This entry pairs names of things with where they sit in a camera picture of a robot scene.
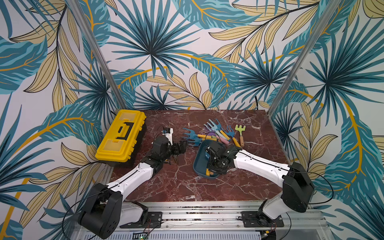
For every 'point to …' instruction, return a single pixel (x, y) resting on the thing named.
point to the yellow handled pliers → (176, 159)
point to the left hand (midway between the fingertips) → (180, 143)
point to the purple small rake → (210, 132)
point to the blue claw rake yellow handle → (192, 134)
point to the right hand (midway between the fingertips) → (208, 169)
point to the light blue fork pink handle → (214, 127)
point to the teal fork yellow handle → (219, 127)
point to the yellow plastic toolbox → (122, 136)
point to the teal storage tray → (200, 160)
